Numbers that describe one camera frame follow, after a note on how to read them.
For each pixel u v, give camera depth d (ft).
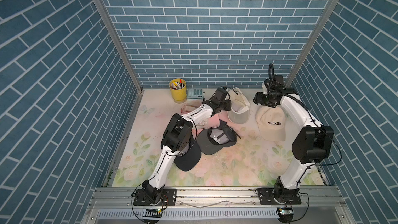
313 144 1.58
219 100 2.59
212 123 3.24
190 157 2.77
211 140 3.06
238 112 3.43
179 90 3.34
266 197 2.40
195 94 3.78
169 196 2.42
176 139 1.94
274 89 2.27
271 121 3.09
